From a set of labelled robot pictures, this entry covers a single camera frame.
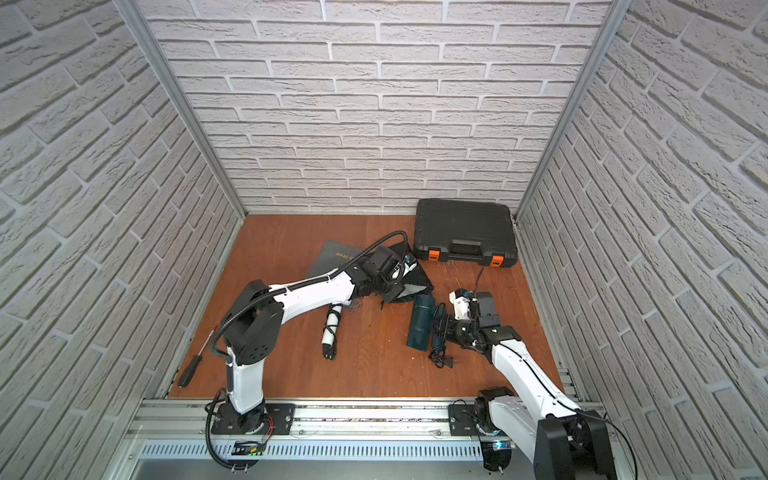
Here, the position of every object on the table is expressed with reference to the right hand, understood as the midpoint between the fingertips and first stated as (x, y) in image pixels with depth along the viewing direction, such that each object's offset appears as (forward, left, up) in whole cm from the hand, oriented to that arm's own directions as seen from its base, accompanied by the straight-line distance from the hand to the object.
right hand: (438, 327), depth 84 cm
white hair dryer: (+1, +32, -2) cm, 32 cm away
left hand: (+14, +9, +3) cm, 17 cm away
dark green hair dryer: (-1, +3, +1) cm, 3 cm away
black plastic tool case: (+41, -18, -5) cm, 45 cm away
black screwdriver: (-5, +70, -4) cm, 70 cm away
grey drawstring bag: (+31, +34, -4) cm, 46 cm away
